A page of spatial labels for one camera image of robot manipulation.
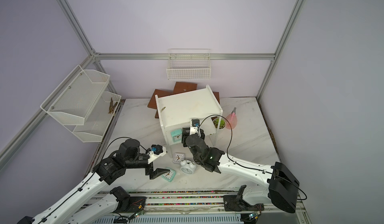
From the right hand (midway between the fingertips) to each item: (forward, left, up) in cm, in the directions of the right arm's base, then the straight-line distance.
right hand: (189, 130), depth 78 cm
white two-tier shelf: (+5, +6, +11) cm, 14 cm away
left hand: (-15, +12, -4) cm, 20 cm away
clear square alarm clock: (-7, +8, -19) cm, 22 cm away
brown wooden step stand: (+31, +8, +2) cm, 32 cm away
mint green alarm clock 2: (-3, +7, -1) cm, 7 cm away
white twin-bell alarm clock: (-15, +2, -13) cm, 20 cm away
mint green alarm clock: (-17, +12, -19) cm, 28 cm away
